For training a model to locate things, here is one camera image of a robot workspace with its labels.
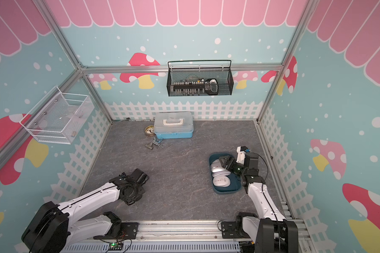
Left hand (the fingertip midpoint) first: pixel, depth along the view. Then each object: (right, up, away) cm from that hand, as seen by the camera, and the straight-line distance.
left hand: (138, 195), depth 85 cm
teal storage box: (+54, +7, +5) cm, 55 cm away
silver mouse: (+43, +14, +4) cm, 45 cm away
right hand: (+47, +19, 0) cm, 51 cm away
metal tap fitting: (0, +26, +20) cm, 33 cm away
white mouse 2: (+47, +11, +3) cm, 49 cm away
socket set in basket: (+30, +61, +6) cm, 68 cm away
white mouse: (+46, +7, +2) cm, 46 cm away
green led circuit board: (-6, -19, -13) cm, 24 cm away
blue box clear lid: (+17, +39, +17) cm, 46 cm away
